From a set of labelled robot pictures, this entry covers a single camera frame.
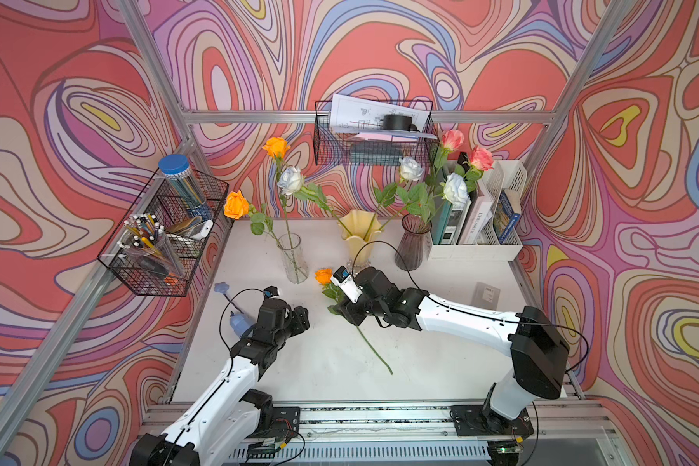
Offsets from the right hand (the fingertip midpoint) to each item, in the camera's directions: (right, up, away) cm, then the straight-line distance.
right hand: (343, 309), depth 81 cm
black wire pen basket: (-39, +21, -7) cm, 45 cm away
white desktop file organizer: (+61, +44, +26) cm, 80 cm away
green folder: (+30, +29, +8) cm, 43 cm away
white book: (+44, +29, +11) cm, 54 cm away
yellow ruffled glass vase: (+5, +24, +16) cm, 29 cm away
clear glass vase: (-14, +12, +13) cm, 23 cm away
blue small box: (+57, +28, +21) cm, 67 cm away
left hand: (-12, -2, +4) cm, 13 cm away
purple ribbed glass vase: (+25, +18, +23) cm, 39 cm away
